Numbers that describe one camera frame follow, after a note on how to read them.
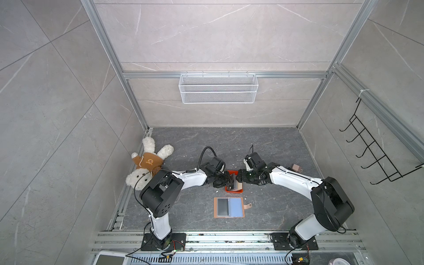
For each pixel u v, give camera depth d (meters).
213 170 0.73
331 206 0.44
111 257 0.66
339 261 0.67
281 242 0.73
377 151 0.67
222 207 0.84
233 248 0.73
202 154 0.75
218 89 1.01
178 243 0.73
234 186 0.88
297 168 0.96
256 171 0.70
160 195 0.48
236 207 0.84
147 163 0.92
